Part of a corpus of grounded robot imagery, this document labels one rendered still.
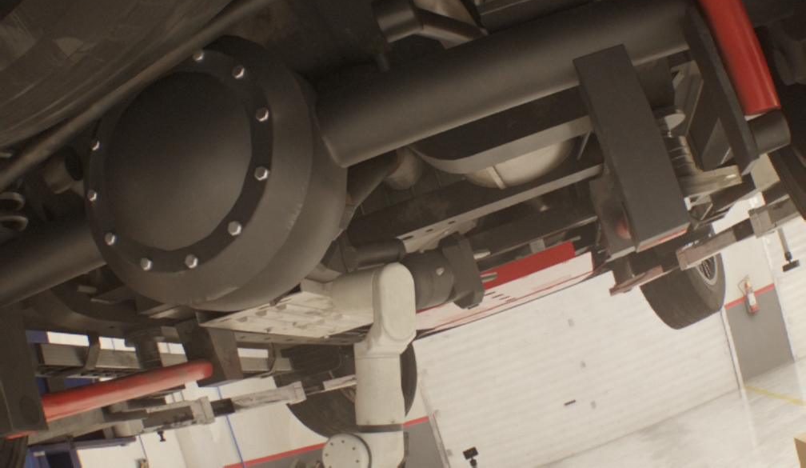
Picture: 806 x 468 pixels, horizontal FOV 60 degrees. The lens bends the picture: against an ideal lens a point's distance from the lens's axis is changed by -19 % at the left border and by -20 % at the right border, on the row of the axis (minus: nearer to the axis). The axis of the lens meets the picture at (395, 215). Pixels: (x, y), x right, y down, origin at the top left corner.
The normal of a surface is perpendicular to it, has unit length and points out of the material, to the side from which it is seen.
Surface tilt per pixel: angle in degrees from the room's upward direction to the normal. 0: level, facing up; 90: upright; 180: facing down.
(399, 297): 101
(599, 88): 90
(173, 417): 90
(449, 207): 90
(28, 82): 168
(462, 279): 90
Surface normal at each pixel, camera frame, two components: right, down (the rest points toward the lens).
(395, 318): 0.66, -0.18
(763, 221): -0.75, 0.07
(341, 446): -0.50, -0.15
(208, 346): -0.18, 0.04
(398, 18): -0.05, 0.39
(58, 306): 0.15, 0.78
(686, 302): -0.15, 0.65
